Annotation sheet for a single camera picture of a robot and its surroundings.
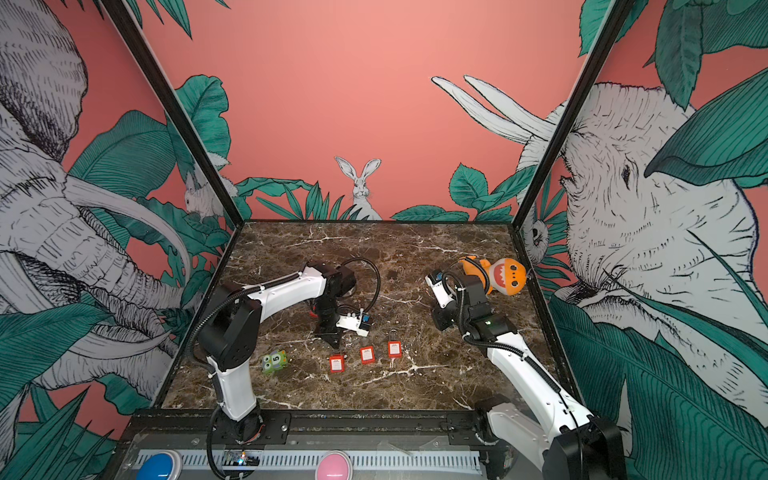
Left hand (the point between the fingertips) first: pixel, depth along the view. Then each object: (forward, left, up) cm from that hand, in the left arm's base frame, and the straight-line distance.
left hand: (335, 337), depth 85 cm
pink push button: (-30, -2, -3) cm, 30 cm away
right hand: (+6, -27, +10) cm, 30 cm away
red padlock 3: (-3, -17, -4) cm, 18 cm away
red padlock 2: (-4, -9, -4) cm, 11 cm away
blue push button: (-28, +38, -3) cm, 47 cm away
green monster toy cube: (-5, +18, -4) cm, 19 cm away
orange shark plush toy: (+16, -53, +5) cm, 55 cm away
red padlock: (-7, -1, -2) cm, 7 cm away
